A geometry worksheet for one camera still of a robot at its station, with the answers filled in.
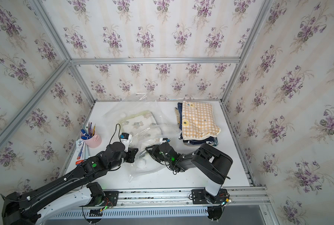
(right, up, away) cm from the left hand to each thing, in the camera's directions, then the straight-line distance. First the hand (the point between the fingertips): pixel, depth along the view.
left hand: (140, 151), depth 76 cm
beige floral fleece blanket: (+23, +22, +34) cm, 47 cm away
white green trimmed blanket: (-2, +11, +24) cm, 27 cm away
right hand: (+3, -2, +7) cm, 8 cm away
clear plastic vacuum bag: (-10, +29, +39) cm, 50 cm away
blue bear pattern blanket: (+45, +3, +12) cm, 46 cm away
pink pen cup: (-32, +3, +12) cm, 34 cm away
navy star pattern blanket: (+25, +27, +29) cm, 47 cm away
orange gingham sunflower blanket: (+36, +15, +19) cm, 44 cm away
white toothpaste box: (-38, -3, +10) cm, 40 cm away
